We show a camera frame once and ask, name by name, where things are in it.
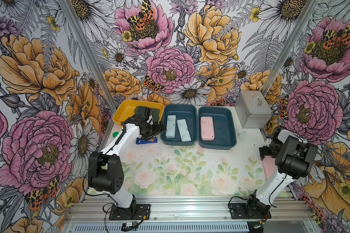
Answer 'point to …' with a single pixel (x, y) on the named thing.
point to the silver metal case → (252, 110)
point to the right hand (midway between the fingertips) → (271, 160)
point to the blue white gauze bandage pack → (139, 141)
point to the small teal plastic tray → (188, 112)
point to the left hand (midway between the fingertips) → (160, 136)
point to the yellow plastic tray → (125, 109)
